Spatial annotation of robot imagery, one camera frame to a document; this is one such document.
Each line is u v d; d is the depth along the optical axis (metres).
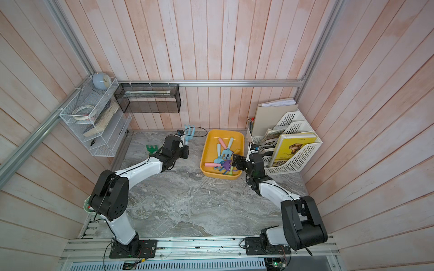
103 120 0.80
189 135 0.78
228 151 1.07
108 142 0.83
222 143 1.11
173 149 0.73
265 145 0.99
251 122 1.01
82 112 0.75
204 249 0.75
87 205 0.73
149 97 1.02
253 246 0.73
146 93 0.89
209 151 1.08
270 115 0.93
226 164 1.01
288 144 0.83
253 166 0.68
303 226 0.43
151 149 1.08
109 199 0.47
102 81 0.81
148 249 0.73
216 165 1.01
